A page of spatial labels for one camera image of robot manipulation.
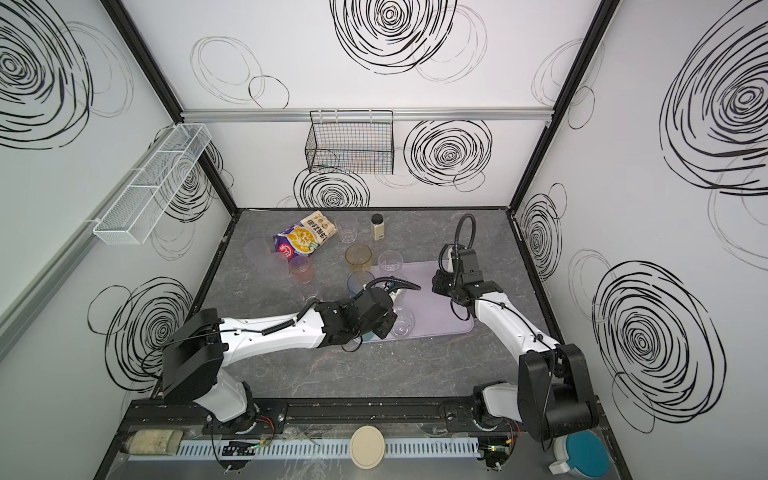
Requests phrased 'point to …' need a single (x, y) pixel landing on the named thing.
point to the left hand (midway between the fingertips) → (396, 310)
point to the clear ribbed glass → (347, 226)
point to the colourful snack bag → (305, 236)
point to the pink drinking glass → (301, 269)
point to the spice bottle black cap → (378, 224)
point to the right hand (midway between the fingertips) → (432, 279)
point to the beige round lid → (367, 447)
